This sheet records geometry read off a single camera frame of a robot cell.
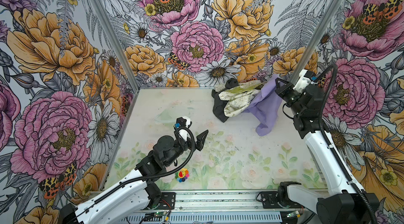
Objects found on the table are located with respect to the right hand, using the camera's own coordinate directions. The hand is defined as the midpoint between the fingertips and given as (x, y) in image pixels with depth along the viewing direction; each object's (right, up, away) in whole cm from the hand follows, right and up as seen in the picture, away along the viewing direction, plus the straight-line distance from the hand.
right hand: (274, 82), depth 71 cm
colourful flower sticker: (-42, -46, +10) cm, 63 cm away
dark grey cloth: (-22, -12, +30) cm, 39 cm away
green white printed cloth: (-12, -6, +17) cm, 21 cm away
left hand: (-33, -22, +1) cm, 40 cm away
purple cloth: (+3, -10, +19) cm, 21 cm away
